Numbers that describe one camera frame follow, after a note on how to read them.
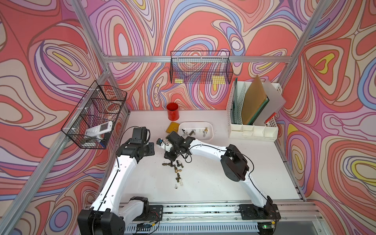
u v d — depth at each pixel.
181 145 0.70
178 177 0.84
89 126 0.74
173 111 1.08
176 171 0.87
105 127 0.68
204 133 1.05
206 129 1.06
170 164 0.89
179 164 0.90
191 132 1.05
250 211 0.73
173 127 1.07
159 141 0.80
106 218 0.37
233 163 0.57
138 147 0.54
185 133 1.05
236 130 1.04
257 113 0.92
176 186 0.82
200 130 1.08
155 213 0.72
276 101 0.84
